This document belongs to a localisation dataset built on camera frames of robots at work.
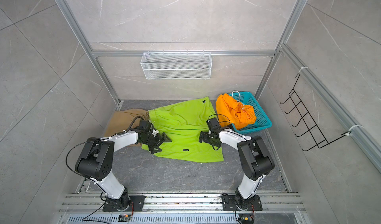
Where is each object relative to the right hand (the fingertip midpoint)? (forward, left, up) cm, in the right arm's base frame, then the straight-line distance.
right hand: (205, 139), depth 96 cm
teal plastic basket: (+11, -41, +4) cm, 42 cm away
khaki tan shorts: (+14, +55, +5) cm, 57 cm away
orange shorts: (+19, -19, +5) cm, 27 cm away
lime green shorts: (+14, +16, 0) cm, 21 cm away
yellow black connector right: (-43, -17, -2) cm, 46 cm away
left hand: (-3, +25, +3) cm, 25 cm away
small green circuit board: (-41, +43, -1) cm, 59 cm away
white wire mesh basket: (+42, +18, +29) cm, 54 cm away
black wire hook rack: (-8, -48, +28) cm, 56 cm away
